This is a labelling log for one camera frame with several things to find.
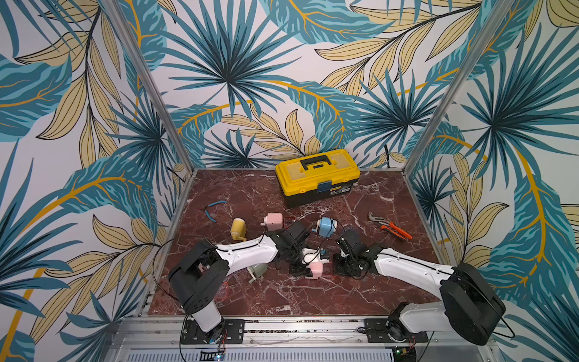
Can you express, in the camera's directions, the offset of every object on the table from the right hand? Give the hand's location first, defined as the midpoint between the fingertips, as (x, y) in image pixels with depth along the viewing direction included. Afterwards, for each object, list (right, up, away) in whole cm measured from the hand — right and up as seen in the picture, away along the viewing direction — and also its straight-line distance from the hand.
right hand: (332, 268), depth 86 cm
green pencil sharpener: (-28, +1, -6) cm, 29 cm away
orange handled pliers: (+27, +14, +12) cm, 33 cm away
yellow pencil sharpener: (-37, +14, +4) cm, 40 cm away
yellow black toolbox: (-5, +36, +9) cm, 38 cm away
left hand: (-10, +2, -3) cm, 10 cm away
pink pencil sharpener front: (-7, +3, -8) cm, 11 cm away
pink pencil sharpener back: (-23, +17, +6) cm, 29 cm away
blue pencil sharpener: (-1, +15, +9) cm, 17 cm away
